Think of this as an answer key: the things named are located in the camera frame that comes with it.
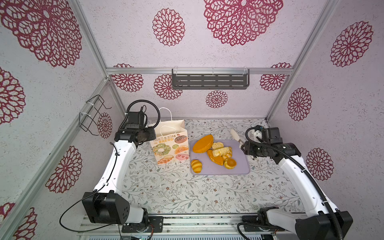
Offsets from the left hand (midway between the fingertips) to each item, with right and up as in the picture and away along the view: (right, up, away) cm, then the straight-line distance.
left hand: (151, 136), depth 80 cm
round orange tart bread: (+45, -17, +11) cm, 50 cm away
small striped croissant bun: (+25, -18, +10) cm, 33 cm away
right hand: (+51, -5, -2) cm, 51 cm away
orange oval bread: (+38, -15, +11) cm, 42 cm away
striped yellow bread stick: (+45, -13, +15) cm, 49 cm away
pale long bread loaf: (+43, -10, +11) cm, 45 cm away
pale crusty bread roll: (+39, -6, +20) cm, 44 cm away
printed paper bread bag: (+10, -4, +2) cm, 11 cm away
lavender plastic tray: (+33, -20, +14) cm, 41 cm away
